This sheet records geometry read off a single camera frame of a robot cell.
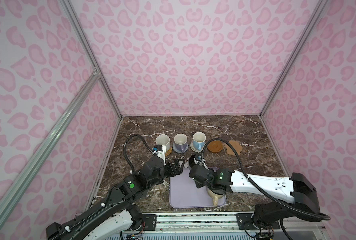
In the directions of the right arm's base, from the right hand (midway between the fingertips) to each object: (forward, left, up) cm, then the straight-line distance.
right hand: (197, 175), depth 78 cm
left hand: (+2, +9, +12) cm, 15 cm away
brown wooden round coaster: (+24, -13, -9) cm, 29 cm away
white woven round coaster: (+22, +1, -11) cm, 25 cm away
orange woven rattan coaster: (+20, +17, -10) cm, 28 cm away
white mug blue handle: (+25, -2, -4) cm, 26 cm away
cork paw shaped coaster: (+25, -28, -12) cm, 39 cm away
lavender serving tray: (-6, +7, -10) cm, 14 cm away
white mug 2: (+26, +10, -6) cm, 28 cm away
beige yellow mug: (-9, -9, -4) cm, 13 cm away
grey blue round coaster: (+20, +11, -9) cm, 24 cm away
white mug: (+24, +20, -3) cm, 32 cm away
